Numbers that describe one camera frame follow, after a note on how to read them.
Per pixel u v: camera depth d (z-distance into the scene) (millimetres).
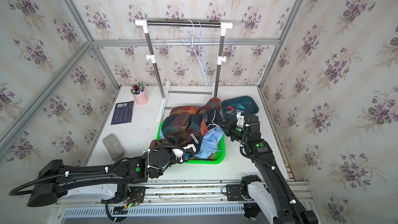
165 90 1130
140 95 1012
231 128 670
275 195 486
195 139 731
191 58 1075
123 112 1039
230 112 1043
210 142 789
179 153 600
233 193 733
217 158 844
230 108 1049
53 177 409
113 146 859
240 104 1082
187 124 771
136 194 717
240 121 703
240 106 1075
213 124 768
